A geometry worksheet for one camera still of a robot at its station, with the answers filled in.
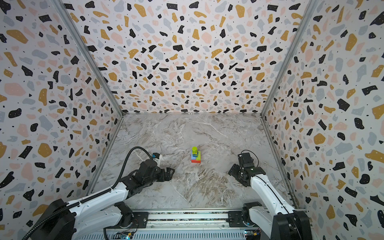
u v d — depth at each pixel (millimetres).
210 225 731
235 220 734
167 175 763
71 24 748
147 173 654
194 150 852
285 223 400
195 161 939
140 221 742
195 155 917
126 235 703
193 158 920
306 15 735
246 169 631
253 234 716
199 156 930
